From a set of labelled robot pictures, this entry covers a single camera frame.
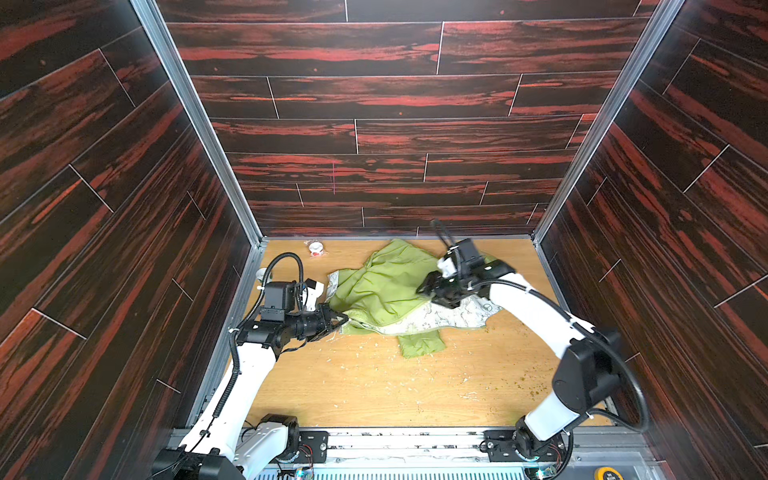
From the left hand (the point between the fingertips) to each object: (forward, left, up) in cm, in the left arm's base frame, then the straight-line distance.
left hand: (349, 319), depth 75 cm
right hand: (+11, -21, -3) cm, 24 cm away
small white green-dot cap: (+29, +37, -18) cm, 51 cm away
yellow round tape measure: (-30, -62, -18) cm, 71 cm away
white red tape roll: (+41, +18, -17) cm, 48 cm away
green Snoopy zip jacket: (+17, -8, -14) cm, 24 cm away
